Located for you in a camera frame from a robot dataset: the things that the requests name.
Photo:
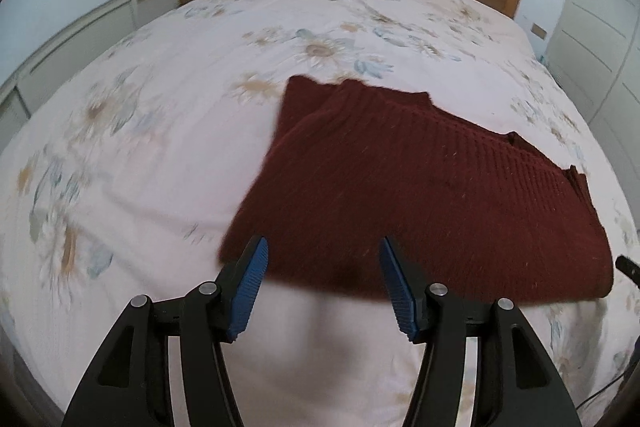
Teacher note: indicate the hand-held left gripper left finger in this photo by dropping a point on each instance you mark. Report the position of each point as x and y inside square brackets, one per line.
[247, 287]

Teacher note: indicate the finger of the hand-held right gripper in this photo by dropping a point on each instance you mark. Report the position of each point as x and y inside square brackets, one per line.
[628, 267]

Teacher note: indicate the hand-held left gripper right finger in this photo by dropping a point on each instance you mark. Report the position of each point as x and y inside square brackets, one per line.
[400, 292]

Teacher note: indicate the dark red knitted sweater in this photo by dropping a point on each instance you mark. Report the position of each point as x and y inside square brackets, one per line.
[400, 187]

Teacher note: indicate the bed with floral cover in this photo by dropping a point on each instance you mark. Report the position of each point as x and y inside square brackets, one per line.
[175, 157]

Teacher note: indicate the white wardrobe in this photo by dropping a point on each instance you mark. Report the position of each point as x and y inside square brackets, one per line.
[595, 22]

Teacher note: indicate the low white shelf unit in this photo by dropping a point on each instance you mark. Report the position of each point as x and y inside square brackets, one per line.
[100, 19]

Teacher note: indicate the beige wall socket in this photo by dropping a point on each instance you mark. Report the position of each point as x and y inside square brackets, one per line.
[538, 29]

